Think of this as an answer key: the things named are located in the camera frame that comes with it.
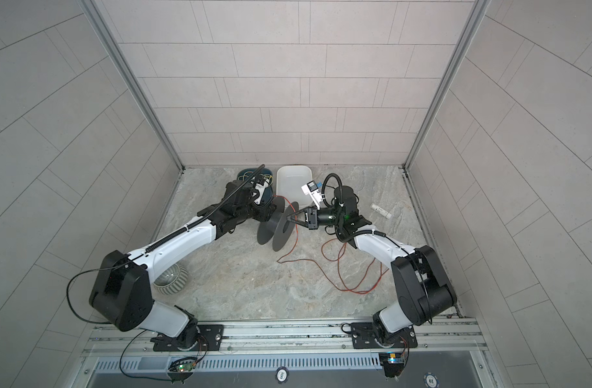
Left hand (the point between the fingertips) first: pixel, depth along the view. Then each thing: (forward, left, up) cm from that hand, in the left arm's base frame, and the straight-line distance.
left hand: (277, 200), depth 84 cm
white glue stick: (+5, -41, -15) cm, 44 cm away
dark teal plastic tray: (+22, +17, -11) cm, 30 cm away
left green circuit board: (-47, +23, -13) cm, 54 cm away
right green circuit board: (-45, -35, -16) cm, 59 cm away
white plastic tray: (+22, -2, -15) cm, 27 cm away
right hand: (-11, -6, +4) cm, 13 cm away
